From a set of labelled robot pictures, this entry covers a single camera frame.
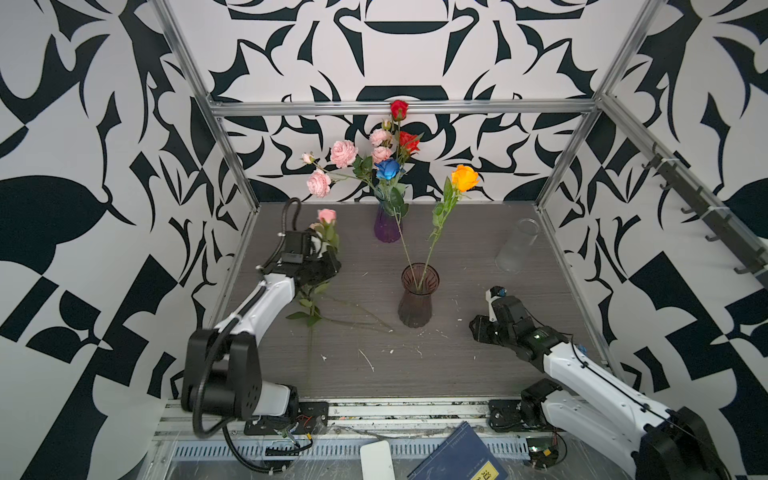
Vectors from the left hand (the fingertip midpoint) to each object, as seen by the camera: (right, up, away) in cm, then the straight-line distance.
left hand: (340, 258), depth 87 cm
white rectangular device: (+11, -42, -22) cm, 48 cm away
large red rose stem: (+20, +35, +7) cm, 41 cm away
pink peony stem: (+2, +25, -8) cm, 27 cm away
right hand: (+38, -18, -2) cm, 42 cm away
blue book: (+30, -43, -18) cm, 56 cm away
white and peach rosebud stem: (-10, -17, +4) cm, 20 cm away
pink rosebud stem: (-5, +12, +6) cm, 14 cm away
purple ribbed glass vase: (+13, +9, +21) cm, 26 cm away
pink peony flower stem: (+12, +35, +4) cm, 37 cm away
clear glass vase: (+55, -1, +15) cm, 57 cm away
